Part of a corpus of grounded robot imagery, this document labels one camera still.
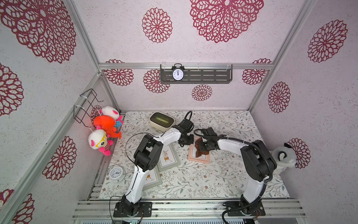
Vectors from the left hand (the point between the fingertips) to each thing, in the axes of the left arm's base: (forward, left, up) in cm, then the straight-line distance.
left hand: (191, 144), depth 99 cm
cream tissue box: (+17, +22, +4) cm, 28 cm away
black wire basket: (0, +61, +33) cm, 69 cm away
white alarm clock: (-22, +46, +3) cm, 51 cm away
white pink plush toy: (+15, +55, +18) cm, 59 cm away
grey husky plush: (-18, -47, +18) cm, 54 cm away
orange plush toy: (+4, +53, +19) cm, 57 cm away
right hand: (-2, -6, 0) cm, 6 cm away
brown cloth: (-7, -5, +1) cm, 9 cm away
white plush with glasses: (-8, +55, +19) cm, 58 cm away
